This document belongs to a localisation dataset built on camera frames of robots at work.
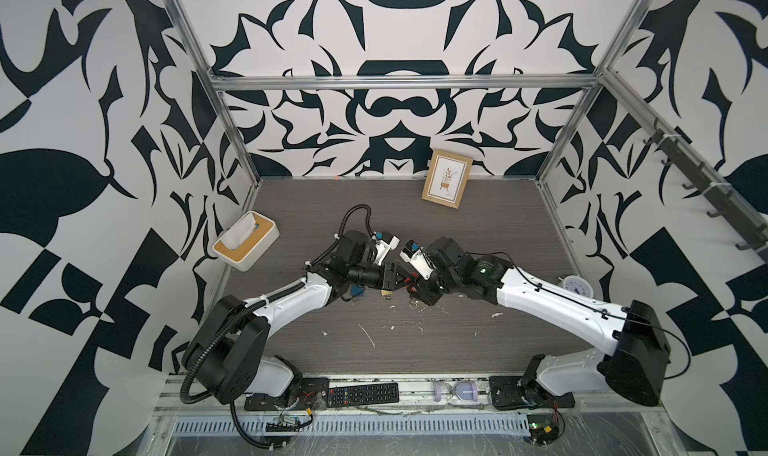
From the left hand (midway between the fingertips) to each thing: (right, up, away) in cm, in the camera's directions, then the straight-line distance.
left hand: (414, 276), depth 77 cm
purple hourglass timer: (+11, -26, -5) cm, 29 cm away
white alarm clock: (+50, -5, +13) cm, 51 cm away
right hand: (0, -2, 0) cm, 2 cm away
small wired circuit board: (-31, -34, -5) cm, 46 cm away
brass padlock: (-7, -8, +14) cm, 18 cm away
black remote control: (-12, -27, -5) cm, 30 cm away
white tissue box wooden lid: (-52, +7, +19) cm, 56 cm away
